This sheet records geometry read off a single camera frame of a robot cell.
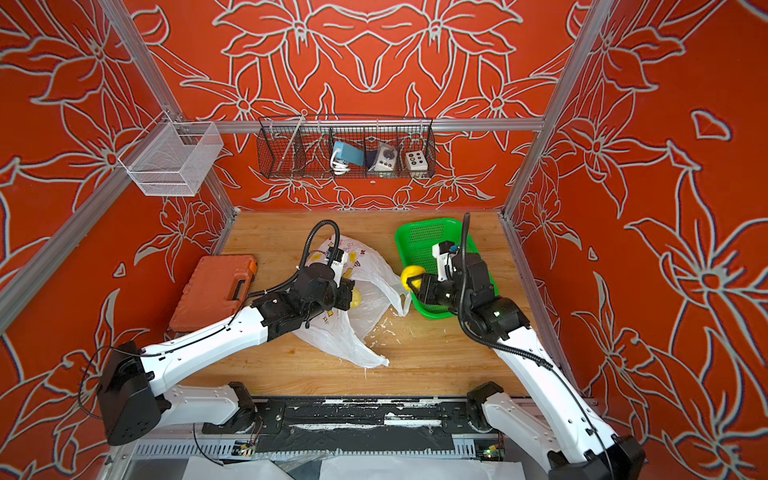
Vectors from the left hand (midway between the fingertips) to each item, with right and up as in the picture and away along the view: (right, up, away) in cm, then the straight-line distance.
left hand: (356, 280), depth 78 cm
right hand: (+13, +1, -7) cm, 15 cm away
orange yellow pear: (+14, +3, -6) cm, 15 cm away
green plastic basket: (+19, +11, +29) cm, 37 cm away
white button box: (+18, +36, +17) cm, 44 cm away
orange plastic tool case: (-46, -5, +15) cm, 49 cm away
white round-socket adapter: (+8, +36, +13) cm, 39 cm away
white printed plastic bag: (-4, -13, -2) cm, 14 cm away
